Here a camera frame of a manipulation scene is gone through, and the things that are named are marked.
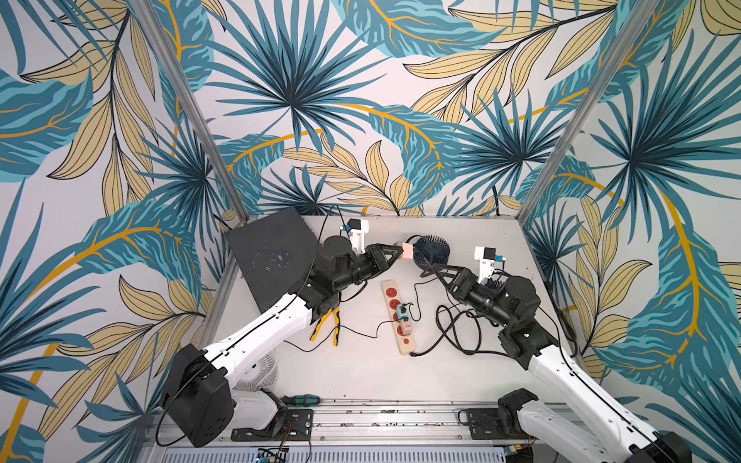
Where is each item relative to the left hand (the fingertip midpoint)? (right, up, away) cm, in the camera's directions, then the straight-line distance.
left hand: (402, 255), depth 70 cm
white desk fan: (-36, -31, +5) cm, 48 cm away
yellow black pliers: (-23, -21, +21) cm, 38 cm away
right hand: (+4, -6, -2) cm, 8 cm away
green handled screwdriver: (-25, -38, +6) cm, 46 cm away
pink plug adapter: (+2, -21, +14) cm, 26 cm away
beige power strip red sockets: (+2, -26, +16) cm, 31 cm away
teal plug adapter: (+1, -18, +16) cm, 24 cm away
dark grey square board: (-42, -1, +33) cm, 53 cm away
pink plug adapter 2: (+1, +1, +1) cm, 2 cm away
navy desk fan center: (+15, +1, +33) cm, 36 cm away
